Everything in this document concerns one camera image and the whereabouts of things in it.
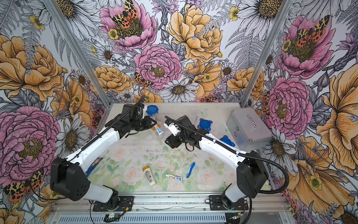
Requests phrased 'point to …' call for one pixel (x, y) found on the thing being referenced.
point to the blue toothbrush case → (191, 166)
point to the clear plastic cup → (154, 132)
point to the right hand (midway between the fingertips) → (171, 141)
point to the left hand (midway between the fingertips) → (155, 126)
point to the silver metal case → (249, 129)
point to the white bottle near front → (148, 175)
